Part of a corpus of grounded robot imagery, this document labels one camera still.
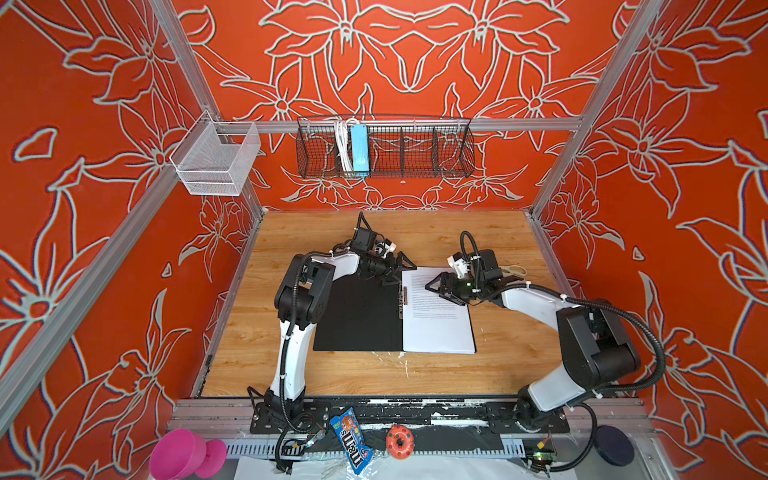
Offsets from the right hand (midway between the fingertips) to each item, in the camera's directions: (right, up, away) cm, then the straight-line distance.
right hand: (429, 289), depth 88 cm
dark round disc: (+42, -35, -18) cm, 57 cm away
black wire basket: (-6, +45, +10) cm, 47 cm away
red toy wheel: (-10, -33, -19) cm, 39 cm away
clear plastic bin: (-68, +41, +5) cm, 79 cm away
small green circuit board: (+23, -37, -19) cm, 47 cm away
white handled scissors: (+30, +4, +13) cm, 33 cm away
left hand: (-6, +4, +7) cm, 10 cm away
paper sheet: (+1, -11, +3) cm, 11 cm away
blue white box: (-21, +43, +2) cm, 48 cm away
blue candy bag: (-22, -32, -18) cm, 43 cm away
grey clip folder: (-19, -9, +3) cm, 21 cm away
